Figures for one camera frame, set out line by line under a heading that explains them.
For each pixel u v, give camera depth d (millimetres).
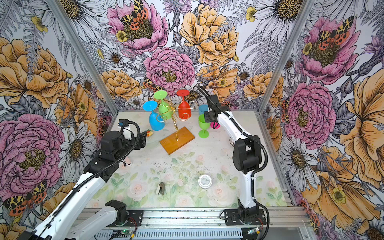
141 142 680
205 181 795
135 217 733
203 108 1002
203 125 967
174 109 805
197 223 740
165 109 886
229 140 989
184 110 897
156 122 852
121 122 627
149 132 1085
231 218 738
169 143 1004
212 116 704
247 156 541
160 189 813
